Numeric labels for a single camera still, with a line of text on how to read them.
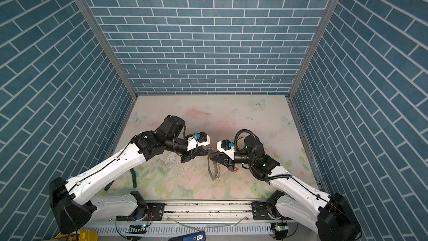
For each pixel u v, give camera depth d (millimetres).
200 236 654
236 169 675
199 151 643
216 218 737
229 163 642
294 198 496
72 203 376
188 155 645
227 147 592
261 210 738
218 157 690
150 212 722
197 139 576
